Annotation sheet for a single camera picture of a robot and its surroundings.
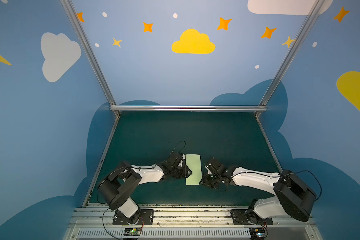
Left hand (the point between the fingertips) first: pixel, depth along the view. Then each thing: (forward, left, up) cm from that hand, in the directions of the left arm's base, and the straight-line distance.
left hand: (192, 174), depth 86 cm
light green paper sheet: (+10, -1, -3) cm, 10 cm away
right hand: (-4, -5, -1) cm, 6 cm away
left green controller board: (-28, +30, -4) cm, 41 cm away
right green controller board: (-28, -31, -4) cm, 42 cm away
